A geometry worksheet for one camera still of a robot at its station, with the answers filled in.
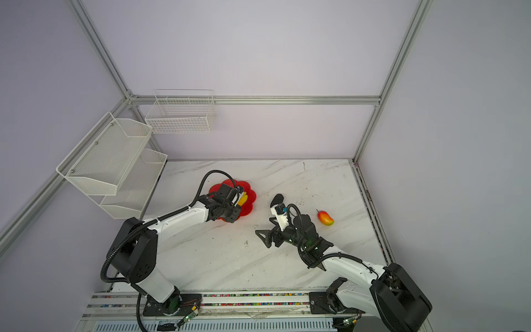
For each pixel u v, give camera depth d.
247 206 0.95
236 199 0.75
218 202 0.68
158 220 0.50
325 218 0.93
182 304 0.73
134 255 0.44
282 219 0.70
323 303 0.73
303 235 0.61
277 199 1.01
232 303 0.75
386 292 0.41
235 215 0.82
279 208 0.69
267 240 0.70
